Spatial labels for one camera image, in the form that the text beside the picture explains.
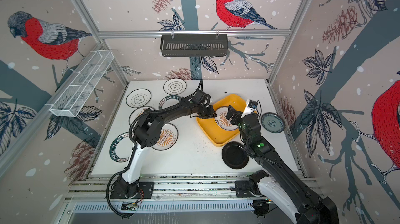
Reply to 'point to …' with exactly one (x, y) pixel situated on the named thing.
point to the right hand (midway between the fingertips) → (237, 105)
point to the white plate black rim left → (138, 98)
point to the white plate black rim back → (174, 86)
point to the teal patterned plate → (272, 122)
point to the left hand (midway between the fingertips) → (219, 113)
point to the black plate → (234, 155)
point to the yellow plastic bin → (209, 126)
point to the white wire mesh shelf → (83, 83)
